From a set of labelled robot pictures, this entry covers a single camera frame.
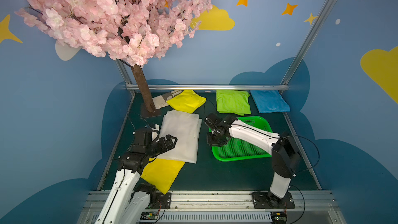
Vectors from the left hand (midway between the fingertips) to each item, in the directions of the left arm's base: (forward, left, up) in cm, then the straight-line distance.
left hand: (171, 139), depth 76 cm
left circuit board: (-30, +9, -19) cm, 37 cm away
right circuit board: (-29, -53, -20) cm, 64 cm away
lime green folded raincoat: (+41, -39, -17) cm, 59 cm away
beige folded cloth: (+40, +16, -17) cm, 47 cm away
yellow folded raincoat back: (+39, -5, -15) cm, 42 cm away
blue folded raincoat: (+42, -67, -17) cm, 81 cm away
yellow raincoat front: (-11, +6, -18) cm, 22 cm away
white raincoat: (+16, -6, -15) cm, 22 cm away
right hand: (+3, -21, -10) cm, 23 cm away
